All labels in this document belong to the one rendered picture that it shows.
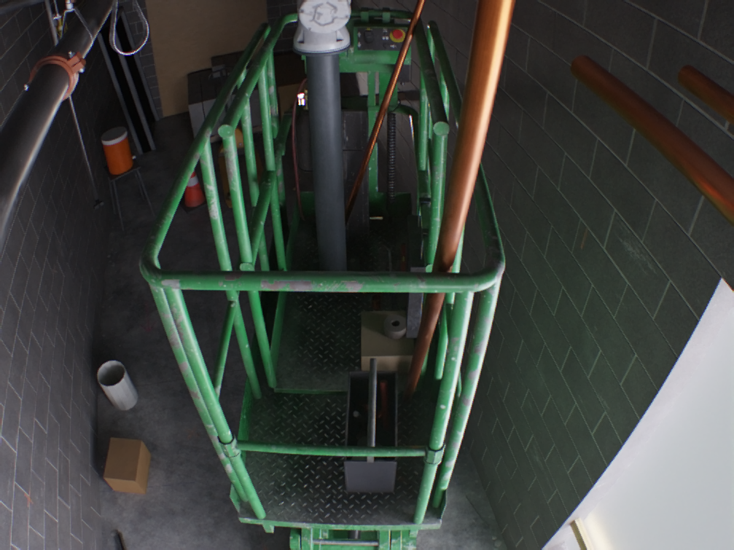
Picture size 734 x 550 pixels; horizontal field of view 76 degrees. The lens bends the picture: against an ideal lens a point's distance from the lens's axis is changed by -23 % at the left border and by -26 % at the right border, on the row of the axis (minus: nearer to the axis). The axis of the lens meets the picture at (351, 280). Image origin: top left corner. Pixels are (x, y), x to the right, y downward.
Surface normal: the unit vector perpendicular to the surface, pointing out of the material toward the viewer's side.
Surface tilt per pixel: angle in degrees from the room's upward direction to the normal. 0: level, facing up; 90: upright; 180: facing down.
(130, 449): 0
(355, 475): 90
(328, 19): 100
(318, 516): 0
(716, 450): 90
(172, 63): 90
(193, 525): 0
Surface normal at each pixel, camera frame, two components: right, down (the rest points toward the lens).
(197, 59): 0.24, 0.67
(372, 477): -0.04, 0.69
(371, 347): -0.02, -0.72
